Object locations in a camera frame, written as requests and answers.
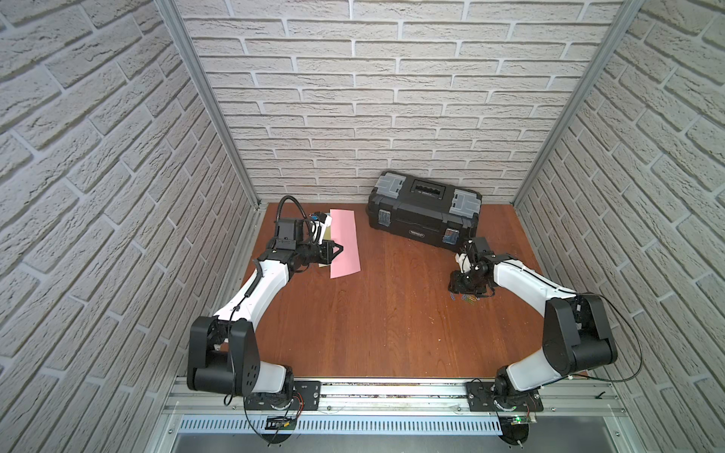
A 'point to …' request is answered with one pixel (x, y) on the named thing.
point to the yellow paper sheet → (327, 237)
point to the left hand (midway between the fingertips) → (345, 244)
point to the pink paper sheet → (344, 232)
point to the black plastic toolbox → (443, 214)
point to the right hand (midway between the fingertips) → (460, 287)
